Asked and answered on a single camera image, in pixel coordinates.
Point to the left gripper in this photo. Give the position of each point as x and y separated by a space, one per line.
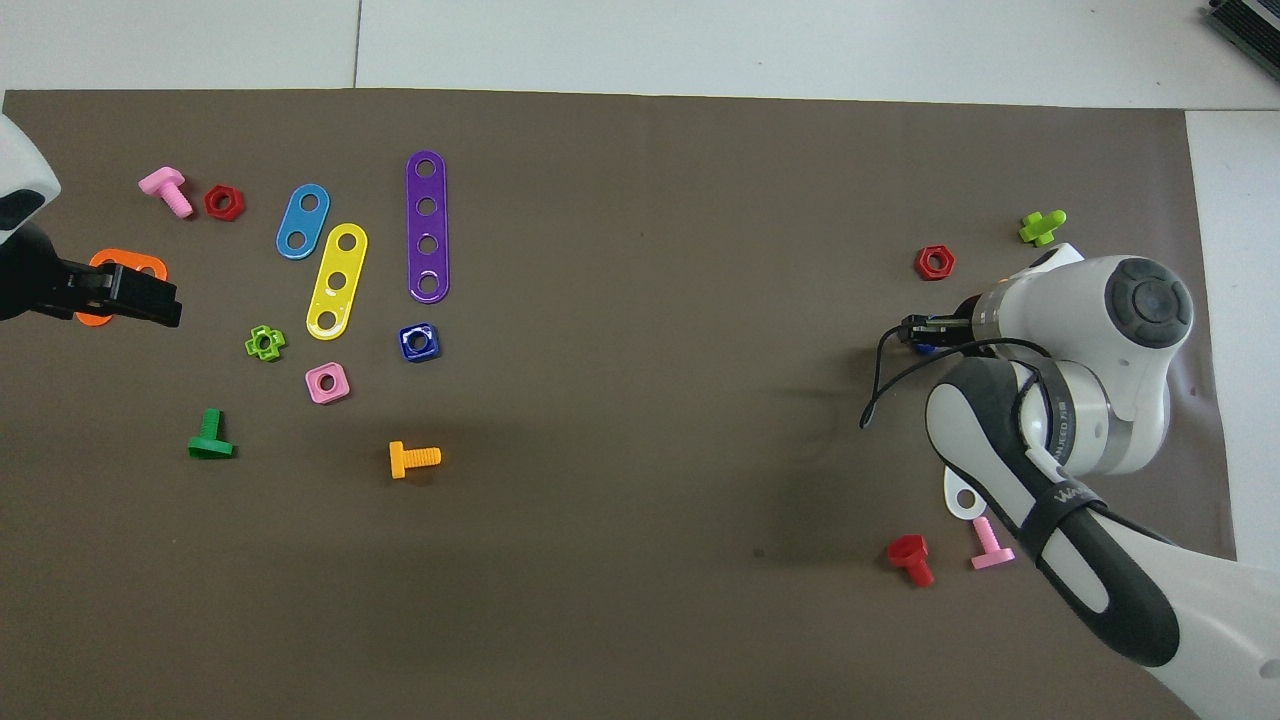
35 280

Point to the dark green plastic screw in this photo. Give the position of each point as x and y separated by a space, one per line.
210 440

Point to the red hexagonal plastic nut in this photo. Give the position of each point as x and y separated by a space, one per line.
224 202
922 263

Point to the orange two-hole plastic strip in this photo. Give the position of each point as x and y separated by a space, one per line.
120 262

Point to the white plastic strip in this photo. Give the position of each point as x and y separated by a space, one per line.
955 482

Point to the yellow three-hole plastic strip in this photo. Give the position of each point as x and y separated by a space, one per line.
336 298

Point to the purple four-hole plastic strip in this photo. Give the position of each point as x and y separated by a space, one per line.
427 225

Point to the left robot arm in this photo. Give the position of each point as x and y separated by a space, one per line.
22 165

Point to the pink square plastic nut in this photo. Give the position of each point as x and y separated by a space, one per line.
340 385

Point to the dark blue square nut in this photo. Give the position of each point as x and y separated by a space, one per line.
408 345

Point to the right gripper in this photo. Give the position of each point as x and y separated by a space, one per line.
964 326

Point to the light green plastic screw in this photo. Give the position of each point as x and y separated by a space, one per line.
1038 228

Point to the pink plastic screw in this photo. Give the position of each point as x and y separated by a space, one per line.
167 190
990 550

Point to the blue two-hole plastic strip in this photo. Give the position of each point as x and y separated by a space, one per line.
302 222

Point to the red plastic screw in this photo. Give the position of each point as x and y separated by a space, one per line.
908 555

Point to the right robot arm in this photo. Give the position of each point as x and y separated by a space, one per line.
1110 400

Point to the orange plastic screw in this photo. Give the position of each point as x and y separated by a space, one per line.
410 459

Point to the light green cross-shaped nut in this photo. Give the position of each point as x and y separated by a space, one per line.
253 344

